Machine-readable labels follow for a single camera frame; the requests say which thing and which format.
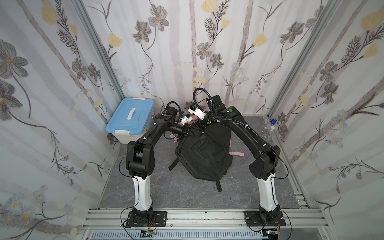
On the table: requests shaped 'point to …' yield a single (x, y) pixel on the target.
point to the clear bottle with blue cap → (267, 132)
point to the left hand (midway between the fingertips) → (197, 134)
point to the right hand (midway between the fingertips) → (198, 119)
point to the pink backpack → (174, 137)
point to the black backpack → (204, 151)
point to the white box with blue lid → (131, 118)
